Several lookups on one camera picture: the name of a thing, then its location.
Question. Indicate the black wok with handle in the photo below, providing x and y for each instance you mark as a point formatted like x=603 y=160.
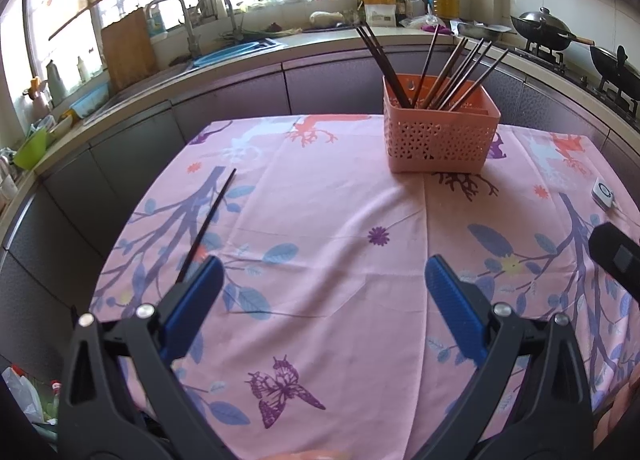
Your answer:
x=615 y=68

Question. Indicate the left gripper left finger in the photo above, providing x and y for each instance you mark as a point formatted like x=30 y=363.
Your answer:
x=97 y=418

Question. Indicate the black wok with lid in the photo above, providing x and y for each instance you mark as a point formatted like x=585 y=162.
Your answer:
x=541 y=28

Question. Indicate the pink floral tablecloth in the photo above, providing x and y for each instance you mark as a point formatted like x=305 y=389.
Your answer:
x=324 y=335

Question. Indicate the green plastic bowl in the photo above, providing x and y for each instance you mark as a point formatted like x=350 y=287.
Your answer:
x=32 y=150

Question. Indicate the small white grey device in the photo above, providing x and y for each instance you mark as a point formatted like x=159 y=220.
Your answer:
x=603 y=195

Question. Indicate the white food package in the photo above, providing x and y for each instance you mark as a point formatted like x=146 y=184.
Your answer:
x=380 y=15

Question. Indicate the orange plastic utensil basket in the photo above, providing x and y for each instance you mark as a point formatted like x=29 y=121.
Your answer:
x=419 y=140

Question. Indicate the chrome kitchen faucet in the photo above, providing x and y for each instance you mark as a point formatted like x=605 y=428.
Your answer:
x=158 y=25
x=221 y=9

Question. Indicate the steel tray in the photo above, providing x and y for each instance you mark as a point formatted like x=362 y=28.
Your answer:
x=479 y=30

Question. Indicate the gas stove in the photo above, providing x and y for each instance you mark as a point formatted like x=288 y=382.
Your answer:
x=613 y=99

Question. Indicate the wooden cutting board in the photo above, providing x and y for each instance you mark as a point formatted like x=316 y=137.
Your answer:
x=128 y=52

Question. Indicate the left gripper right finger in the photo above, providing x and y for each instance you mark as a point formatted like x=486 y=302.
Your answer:
x=551 y=418

